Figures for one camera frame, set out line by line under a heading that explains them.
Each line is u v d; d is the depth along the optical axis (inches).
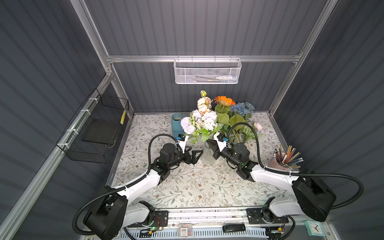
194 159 28.2
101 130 29.6
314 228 27.3
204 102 29.6
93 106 29.7
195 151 27.8
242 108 42.8
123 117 32.6
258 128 37.8
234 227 29.1
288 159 32.5
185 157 28.3
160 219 28.4
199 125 26.3
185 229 26.9
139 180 20.2
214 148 28.2
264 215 26.3
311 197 16.7
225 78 35.0
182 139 27.9
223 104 27.3
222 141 25.9
